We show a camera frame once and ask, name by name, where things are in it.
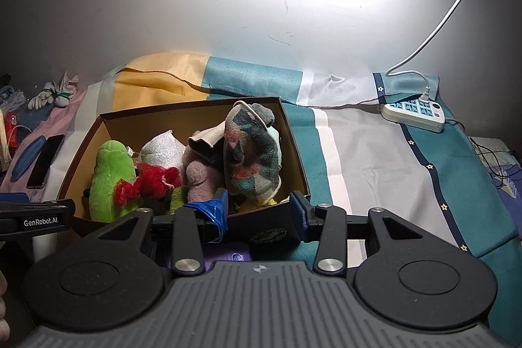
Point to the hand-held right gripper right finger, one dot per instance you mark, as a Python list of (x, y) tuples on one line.
[(299, 215)]

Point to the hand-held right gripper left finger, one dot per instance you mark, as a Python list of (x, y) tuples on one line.
[(214, 213)]

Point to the pink plush toy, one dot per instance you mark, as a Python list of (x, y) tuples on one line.
[(200, 181)]

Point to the green striped washcloth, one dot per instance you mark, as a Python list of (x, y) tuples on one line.
[(178, 201)]

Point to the purple wipes packet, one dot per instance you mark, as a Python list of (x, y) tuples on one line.
[(228, 255)]

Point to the brown cardboard box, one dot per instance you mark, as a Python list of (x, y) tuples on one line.
[(293, 152)]

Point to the red fuzzy plush toy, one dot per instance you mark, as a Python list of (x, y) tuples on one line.
[(151, 183)]

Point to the patterned floral towel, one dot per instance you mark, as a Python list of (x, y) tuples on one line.
[(248, 152)]

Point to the white textured cloth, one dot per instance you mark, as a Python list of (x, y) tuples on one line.
[(163, 150)]

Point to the person's left hand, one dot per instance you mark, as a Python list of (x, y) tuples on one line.
[(4, 311)]

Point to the black smartphone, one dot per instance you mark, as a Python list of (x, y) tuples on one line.
[(47, 160)]

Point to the blue oval case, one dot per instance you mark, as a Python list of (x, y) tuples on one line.
[(28, 158)]

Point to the teal grey striped bedsheet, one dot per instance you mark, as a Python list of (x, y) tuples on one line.
[(367, 160)]

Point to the small red packet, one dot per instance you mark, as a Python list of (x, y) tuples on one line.
[(10, 128)]

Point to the pink printed cloth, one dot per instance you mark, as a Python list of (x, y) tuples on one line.
[(61, 119)]

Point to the white gloves bundle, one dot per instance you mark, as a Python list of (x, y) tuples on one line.
[(61, 97)]

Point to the yellow teal striped pillow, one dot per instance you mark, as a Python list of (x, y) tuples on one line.
[(163, 75)]

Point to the white power strip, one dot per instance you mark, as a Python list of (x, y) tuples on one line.
[(412, 114)]

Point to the purple printed blanket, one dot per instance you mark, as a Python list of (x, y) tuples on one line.
[(509, 201)]

